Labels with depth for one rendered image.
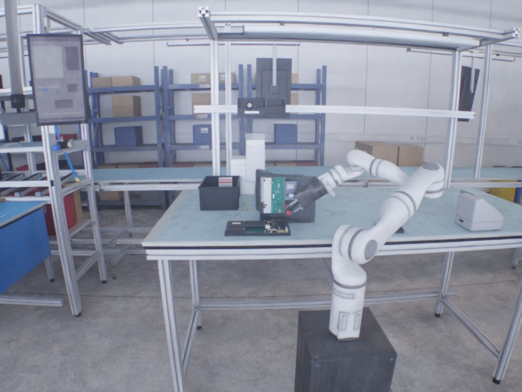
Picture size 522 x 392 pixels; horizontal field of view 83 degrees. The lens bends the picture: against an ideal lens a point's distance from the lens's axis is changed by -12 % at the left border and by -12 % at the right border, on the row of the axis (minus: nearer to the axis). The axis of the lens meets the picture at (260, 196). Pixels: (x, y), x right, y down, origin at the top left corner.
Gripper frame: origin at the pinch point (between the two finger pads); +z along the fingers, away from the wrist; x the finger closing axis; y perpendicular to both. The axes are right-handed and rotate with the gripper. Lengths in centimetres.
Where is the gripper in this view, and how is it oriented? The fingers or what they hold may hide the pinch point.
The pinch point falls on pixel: (285, 212)
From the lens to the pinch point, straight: 132.0
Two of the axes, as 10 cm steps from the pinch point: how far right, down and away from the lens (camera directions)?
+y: -0.7, -2.4, 9.7
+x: -5.6, -8.0, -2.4
